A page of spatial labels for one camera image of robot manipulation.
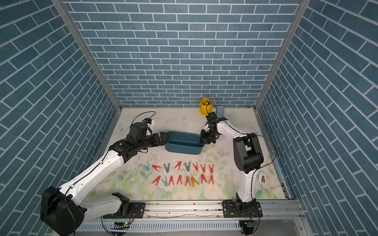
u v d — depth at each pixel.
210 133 0.82
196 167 0.89
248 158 0.52
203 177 0.84
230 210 0.74
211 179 0.84
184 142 0.98
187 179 0.84
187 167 0.89
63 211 0.38
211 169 0.87
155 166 0.89
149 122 0.72
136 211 0.73
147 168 0.88
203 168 0.88
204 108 1.13
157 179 0.84
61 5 0.69
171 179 0.84
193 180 0.83
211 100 1.03
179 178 0.84
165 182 0.83
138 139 0.60
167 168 0.88
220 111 1.19
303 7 0.71
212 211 0.75
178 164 0.89
